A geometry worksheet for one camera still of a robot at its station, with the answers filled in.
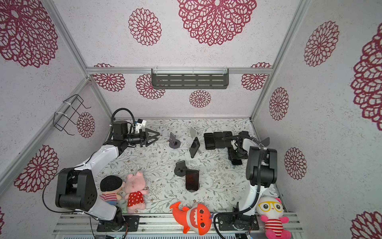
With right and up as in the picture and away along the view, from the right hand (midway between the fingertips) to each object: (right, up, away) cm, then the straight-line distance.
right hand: (237, 155), depth 98 cm
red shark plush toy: (-28, -24, -30) cm, 48 cm away
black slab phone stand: (-37, -7, -10) cm, 39 cm away
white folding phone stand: (-29, +15, +7) cm, 34 cm away
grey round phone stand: (-42, +8, +2) cm, 43 cm away
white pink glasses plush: (+8, -22, -27) cm, 36 cm away
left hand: (-49, +12, -17) cm, 53 cm away
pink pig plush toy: (-61, -14, -18) cm, 65 cm away
